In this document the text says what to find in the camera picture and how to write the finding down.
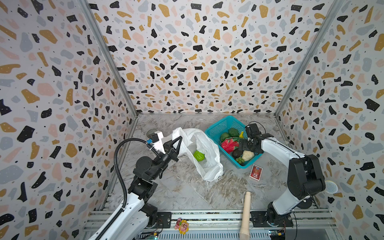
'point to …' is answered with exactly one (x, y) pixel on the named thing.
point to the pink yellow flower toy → (182, 225)
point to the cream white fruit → (247, 155)
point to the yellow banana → (241, 135)
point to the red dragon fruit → (228, 145)
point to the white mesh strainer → (331, 187)
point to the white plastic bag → (193, 140)
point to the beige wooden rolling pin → (244, 234)
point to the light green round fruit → (199, 156)
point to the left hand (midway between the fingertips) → (181, 136)
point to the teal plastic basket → (215, 131)
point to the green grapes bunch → (240, 160)
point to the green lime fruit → (224, 136)
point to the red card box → (256, 172)
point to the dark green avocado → (233, 132)
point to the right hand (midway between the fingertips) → (245, 143)
